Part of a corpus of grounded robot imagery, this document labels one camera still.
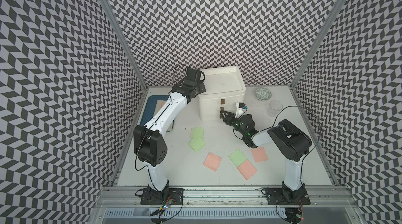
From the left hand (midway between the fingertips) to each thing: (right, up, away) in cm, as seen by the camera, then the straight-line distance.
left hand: (200, 87), depth 86 cm
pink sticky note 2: (+6, -41, -2) cm, 41 cm away
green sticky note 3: (+20, -39, 0) cm, 44 cm away
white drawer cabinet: (+14, 0, -1) cm, 14 cm away
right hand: (+12, -15, +6) cm, 20 cm away
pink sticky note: (+33, -38, +2) cm, 51 cm away
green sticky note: (-2, -27, +7) cm, 28 cm away
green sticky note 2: (-2, -33, +4) cm, 33 cm away
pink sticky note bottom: (+25, -45, -3) cm, 51 cm away
